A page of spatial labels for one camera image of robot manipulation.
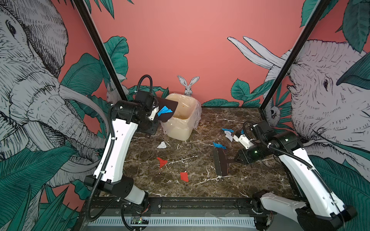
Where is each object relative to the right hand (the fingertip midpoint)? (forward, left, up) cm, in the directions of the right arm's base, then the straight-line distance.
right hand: (235, 157), depth 66 cm
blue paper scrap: (+20, +2, -25) cm, 32 cm away
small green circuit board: (-23, +46, -24) cm, 57 cm away
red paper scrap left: (+8, +40, -25) cm, 47 cm away
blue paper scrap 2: (+22, +35, +9) cm, 42 cm away
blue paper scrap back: (+33, -7, -24) cm, 41 cm away
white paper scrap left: (+19, +40, -23) cm, 50 cm away
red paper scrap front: (-1, +25, -25) cm, 35 cm away
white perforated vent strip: (-23, +14, -25) cm, 37 cm away
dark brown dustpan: (+25, +32, +10) cm, 42 cm away
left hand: (+12, +40, +8) cm, 43 cm away
